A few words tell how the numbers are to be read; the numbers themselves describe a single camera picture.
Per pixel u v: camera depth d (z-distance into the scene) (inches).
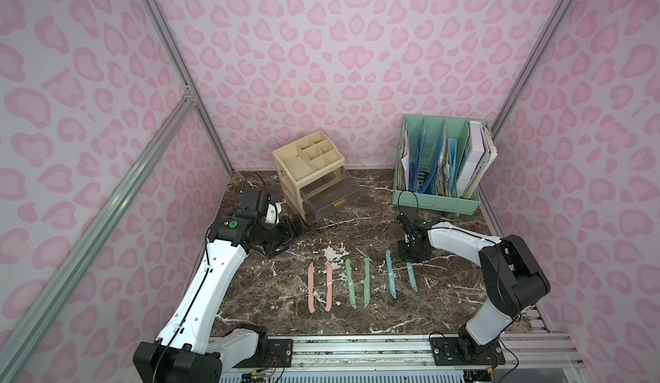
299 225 26.1
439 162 36.6
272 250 25.7
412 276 34.6
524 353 28.9
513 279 18.3
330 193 36.6
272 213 28.3
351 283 33.8
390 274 34.7
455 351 28.5
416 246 27.2
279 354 28.9
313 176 33.5
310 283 33.8
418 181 40.9
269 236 23.7
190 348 14.8
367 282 34.0
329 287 33.8
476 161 37.3
